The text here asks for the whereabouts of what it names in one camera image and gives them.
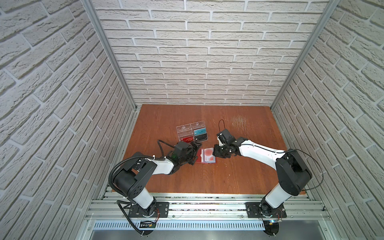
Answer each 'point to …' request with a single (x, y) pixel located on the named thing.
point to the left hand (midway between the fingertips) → (202, 147)
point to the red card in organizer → (187, 139)
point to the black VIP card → (201, 137)
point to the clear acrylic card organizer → (187, 130)
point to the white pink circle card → (207, 155)
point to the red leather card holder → (198, 157)
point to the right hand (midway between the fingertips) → (213, 153)
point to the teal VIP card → (199, 131)
